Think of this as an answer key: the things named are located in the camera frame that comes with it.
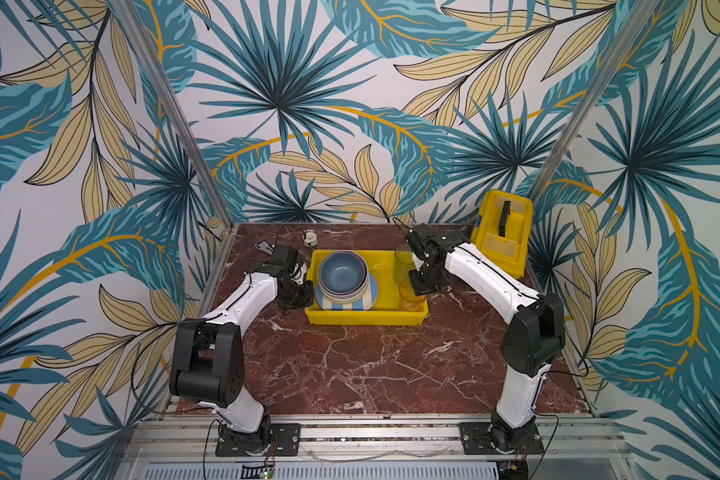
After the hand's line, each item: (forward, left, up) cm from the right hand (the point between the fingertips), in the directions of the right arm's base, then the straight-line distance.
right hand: (419, 290), depth 88 cm
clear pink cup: (-6, +4, +4) cm, 8 cm away
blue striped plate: (0, +16, -6) cm, 17 cm away
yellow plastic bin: (0, +9, -10) cm, 13 cm away
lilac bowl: (-2, +24, +1) cm, 24 cm away
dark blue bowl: (+8, +22, 0) cm, 24 cm away
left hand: (-1, +32, -2) cm, 32 cm away
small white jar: (+30, +35, -7) cm, 46 cm away
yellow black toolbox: (+16, -28, +8) cm, 33 cm away
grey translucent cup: (+7, +4, +4) cm, 9 cm away
